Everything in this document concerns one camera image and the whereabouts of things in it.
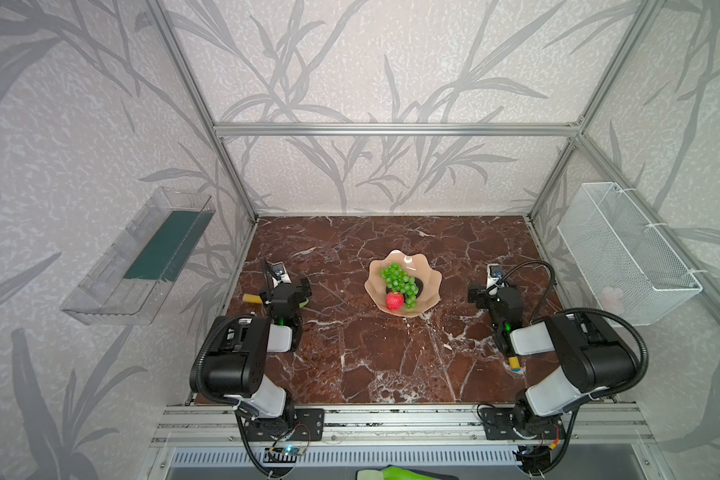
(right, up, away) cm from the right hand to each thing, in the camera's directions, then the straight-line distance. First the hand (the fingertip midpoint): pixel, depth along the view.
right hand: (489, 270), depth 94 cm
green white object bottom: (-32, -43, -28) cm, 60 cm away
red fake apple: (-30, -9, -5) cm, 32 cm away
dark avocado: (-22, -5, +2) cm, 23 cm away
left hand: (-64, +1, -1) cm, 64 cm away
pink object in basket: (+22, -5, -22) cm, 31 cm away
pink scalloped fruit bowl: (-23, +1, +8) cm, 24 cm away
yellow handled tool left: (-76, -9, +1) cm, 77 cm away
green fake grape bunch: (-30, -2, -3) cm, 30 cm away
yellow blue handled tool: (+3, -25, -12) cm, 28 cm away
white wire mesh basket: (+19, +4, -30) cm, 35 cm away
